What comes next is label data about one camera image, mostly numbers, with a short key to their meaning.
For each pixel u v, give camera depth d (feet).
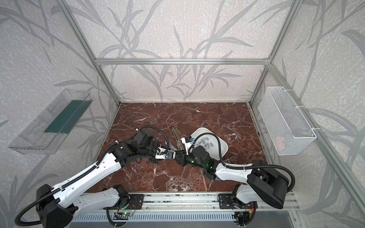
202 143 3.15
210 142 3.16
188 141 2.32
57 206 1.23
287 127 2.04
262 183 1.41
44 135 2.10
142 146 1.87
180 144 2.34
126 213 2.31
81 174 1.42
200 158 1.97
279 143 2.37
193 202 2.47
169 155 1.99
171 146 3.04
